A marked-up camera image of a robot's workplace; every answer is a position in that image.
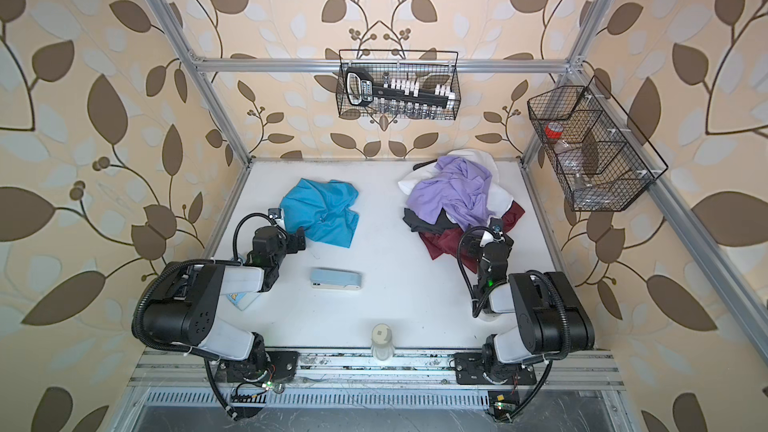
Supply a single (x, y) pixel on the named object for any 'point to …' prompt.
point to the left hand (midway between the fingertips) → (287, 225)
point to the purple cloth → (460, 186)
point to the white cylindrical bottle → (382, 345)
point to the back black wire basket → (384, 108)
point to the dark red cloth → (444, 241)
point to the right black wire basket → (601, 161)
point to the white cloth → (498, 197)
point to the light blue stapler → (328, 278)
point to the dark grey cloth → (419, 225)
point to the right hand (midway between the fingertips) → (487, 231)
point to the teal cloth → (322, 210)
